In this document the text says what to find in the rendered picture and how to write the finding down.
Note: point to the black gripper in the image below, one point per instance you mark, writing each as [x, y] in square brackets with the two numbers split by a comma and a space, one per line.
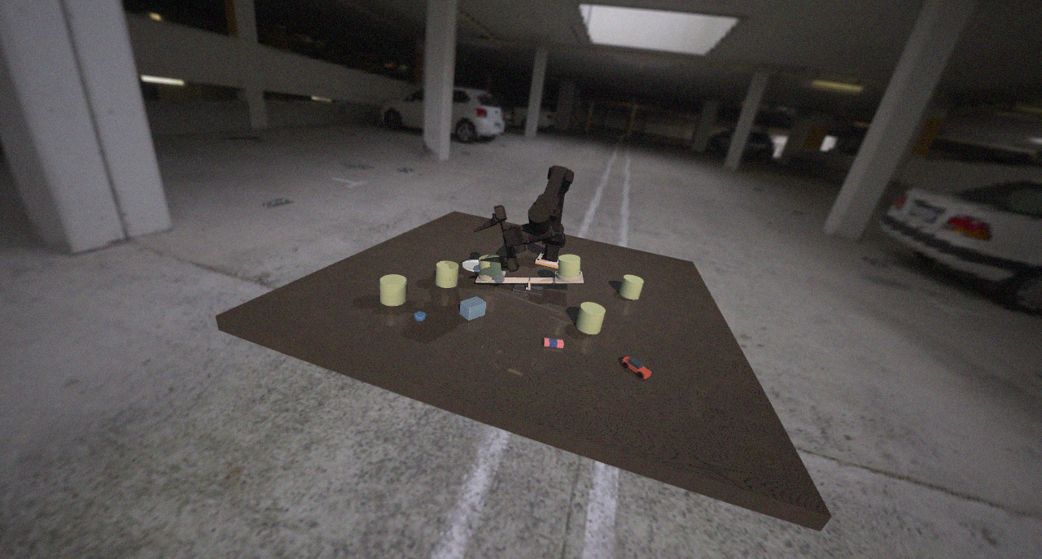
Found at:
[500, 217]

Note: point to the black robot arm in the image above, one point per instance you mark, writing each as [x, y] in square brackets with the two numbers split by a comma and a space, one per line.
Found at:
[545, 216]

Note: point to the small red toy car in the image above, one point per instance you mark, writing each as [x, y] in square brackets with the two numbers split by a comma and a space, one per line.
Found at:
[636, 366]

